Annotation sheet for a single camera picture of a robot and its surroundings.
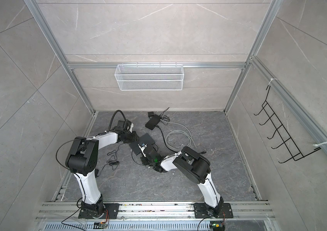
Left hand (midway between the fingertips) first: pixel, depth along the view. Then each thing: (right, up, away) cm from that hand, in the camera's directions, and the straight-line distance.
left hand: (139, 135), depth 101 cm
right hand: (+4, -11, -5) cm, 12 cm away
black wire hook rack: (+76, -1, -37) cm, 85 cm away
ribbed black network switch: (+9, +10, +13) cm, 18 cm away
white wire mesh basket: (+8, +42, 0) cm, 43 cm away
